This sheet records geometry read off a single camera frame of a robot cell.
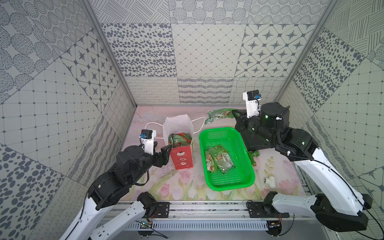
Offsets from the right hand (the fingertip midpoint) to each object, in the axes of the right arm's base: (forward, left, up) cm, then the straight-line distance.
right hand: (233, 113), depth 61 cm
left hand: (-9, +29, -7) cm, 31 cm away
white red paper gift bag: (-7, +24, -27) cm, 37 cm away
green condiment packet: (-2, +3, -37) cm, 37 cm away
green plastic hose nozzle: (+2, -19, -40) cm, 45 cm away
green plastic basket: (-10, -11, -42) cm, 44 cm away
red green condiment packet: (+6, +26, -30) cm, 40 cm away
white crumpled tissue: (-15, -25, -40) cm, 49 cm away
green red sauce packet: (-8, +8, -35) cm, 37 cm away
